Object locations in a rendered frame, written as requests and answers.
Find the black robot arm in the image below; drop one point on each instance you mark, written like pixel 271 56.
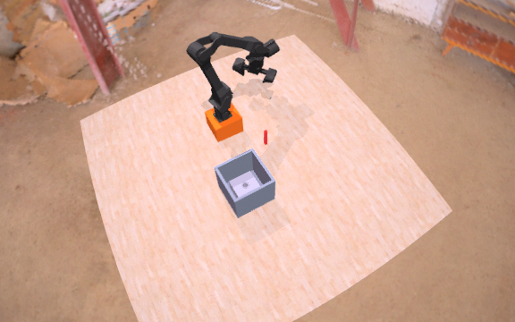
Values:
pixel 221 98

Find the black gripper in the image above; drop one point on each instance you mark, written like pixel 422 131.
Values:
pixel 240 66

